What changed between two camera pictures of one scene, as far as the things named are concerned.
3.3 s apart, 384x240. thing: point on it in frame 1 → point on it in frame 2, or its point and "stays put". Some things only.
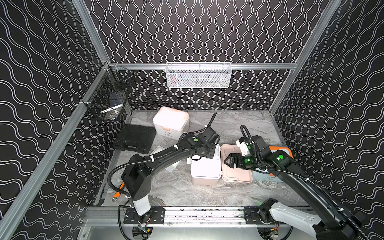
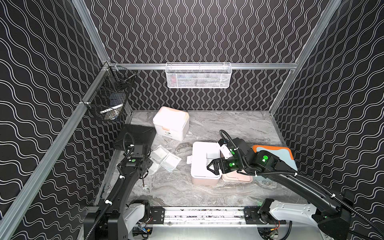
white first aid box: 171,122 stays put
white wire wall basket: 198,75 stays put
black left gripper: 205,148 → 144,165
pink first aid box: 207,171 stays put
